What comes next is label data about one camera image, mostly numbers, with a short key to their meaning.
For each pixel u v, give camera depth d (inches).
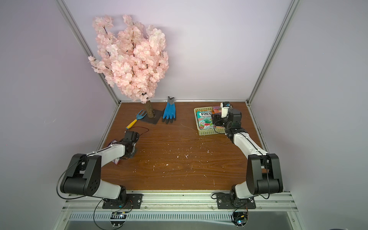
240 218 27.4
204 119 38.5
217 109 39.9
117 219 28.4
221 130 37.5
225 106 30.3
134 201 28.7
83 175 17.4
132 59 23.9
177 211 28.1
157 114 43.5
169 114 43.3
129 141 29.3
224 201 28.6
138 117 43.5
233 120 26.3
